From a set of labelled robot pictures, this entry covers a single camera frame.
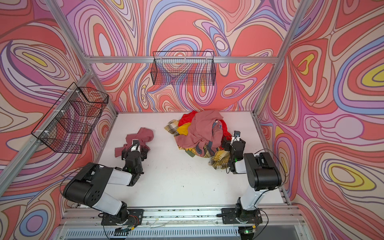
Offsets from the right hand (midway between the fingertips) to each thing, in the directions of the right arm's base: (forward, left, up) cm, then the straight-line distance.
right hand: (233, 140), depth 97 cm
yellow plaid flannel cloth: (-12, +10, -3) cm, 16 cm away
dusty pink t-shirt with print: (-1, +19, +8) cm, 20 cm away
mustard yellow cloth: (+10, +33, +1) cm, 34 cm away
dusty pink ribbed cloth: (+5, +59, +1) cm, 59 cm away
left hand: (-4, +62, +3) cm, 62 cm away
